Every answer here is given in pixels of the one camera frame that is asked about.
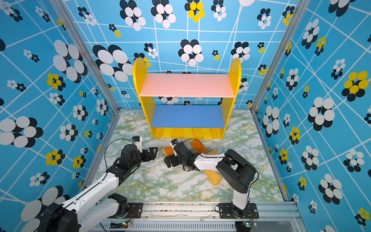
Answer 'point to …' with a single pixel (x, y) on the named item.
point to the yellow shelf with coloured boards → (192, 106)
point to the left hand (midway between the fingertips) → (153, 148)
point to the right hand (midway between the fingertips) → (172, 157)
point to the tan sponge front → (214, 176)
